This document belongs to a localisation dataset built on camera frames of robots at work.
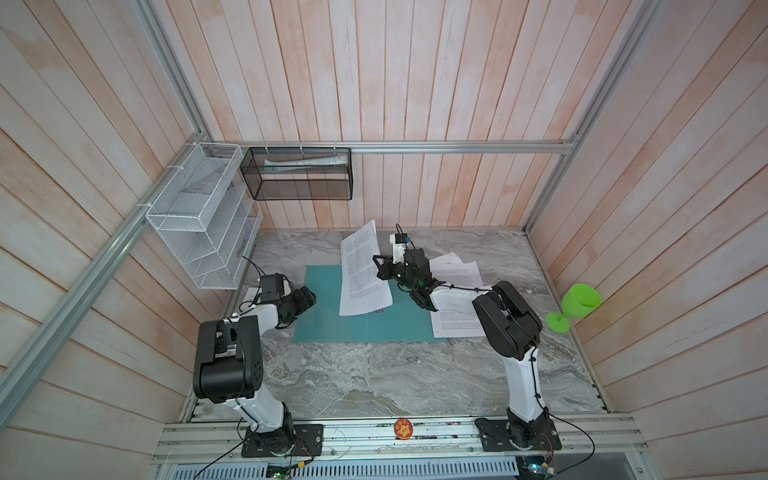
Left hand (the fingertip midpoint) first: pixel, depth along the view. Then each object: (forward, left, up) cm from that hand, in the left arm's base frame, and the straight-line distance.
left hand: (309, 304), depth 97 cm
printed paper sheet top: (+5, -17, +2) cm, 18 cm away
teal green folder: (-5, -32, -2) cm, 32 cm away
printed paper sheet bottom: (+19, -50, -2) cm, 53 cm away
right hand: (+11, -21, +12) cm, 26 cm away
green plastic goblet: (-7, -79, +14) cm, 80 cm away
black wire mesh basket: (+40, +5, +23) cm, 46 cm away
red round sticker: (-36, -29, -2) cm, 46 cm away
